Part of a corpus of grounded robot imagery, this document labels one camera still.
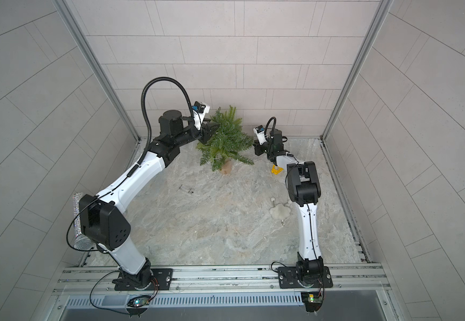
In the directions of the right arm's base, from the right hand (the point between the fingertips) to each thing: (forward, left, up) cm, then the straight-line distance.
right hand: (255, 139), depth 107 cm
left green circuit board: (-68, +45, -4) cm, 81 cm away
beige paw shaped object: (-39, -7, -6) cm, 40 cm away
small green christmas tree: (-18, +12, +19) cm, 29 cm away
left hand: (-15, +16, +27) cm, 35 cm away
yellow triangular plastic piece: (-16, -9, -8) cm, 20 cm away
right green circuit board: (-70, -13, -10) cm, 72 cm away
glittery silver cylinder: (-55, +56, +17) cm, 80 cm away
